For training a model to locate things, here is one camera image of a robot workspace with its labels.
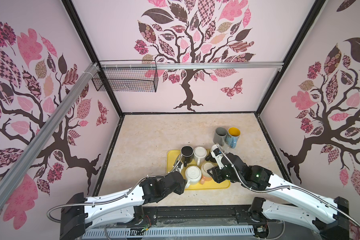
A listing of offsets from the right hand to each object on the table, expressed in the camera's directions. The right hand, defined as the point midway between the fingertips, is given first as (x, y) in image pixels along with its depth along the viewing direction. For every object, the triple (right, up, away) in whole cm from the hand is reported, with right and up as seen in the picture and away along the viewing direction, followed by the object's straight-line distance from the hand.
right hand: (209, 169), depth 73 cm
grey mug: (+11, +16, +21) cm, 28 cm away
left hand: (-14, -9, +3) cm, 17 cm away
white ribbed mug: (-8, -5, +6) cm, 11 cm away
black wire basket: (-50, +55, +21) cm, 77 cm away
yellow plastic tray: (+3, -12, +10) cm, 16 cm away
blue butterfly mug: (+19, +16, +21) cm, 33 cm away
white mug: (-3, +4, +14) cm, 15 cm away
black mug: (-11, +5, +12) cm, 17 cm away
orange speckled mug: (-1, -6, +8) cm, 10 cm away
